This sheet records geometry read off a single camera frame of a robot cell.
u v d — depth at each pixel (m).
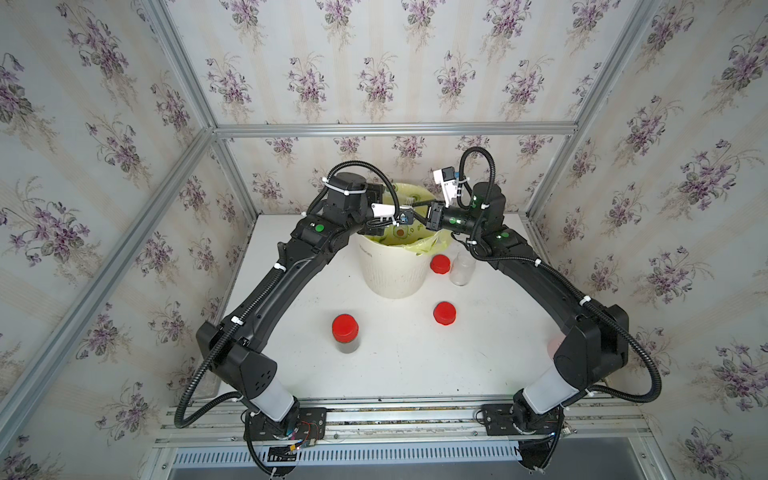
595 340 0.43
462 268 1.01
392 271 0.82
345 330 0.76
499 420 0.73
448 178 0.65
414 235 0.97
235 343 0.41
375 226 0.59
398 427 0.74
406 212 0.60
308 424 0.72
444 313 0.92
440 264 1.04
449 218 0.65
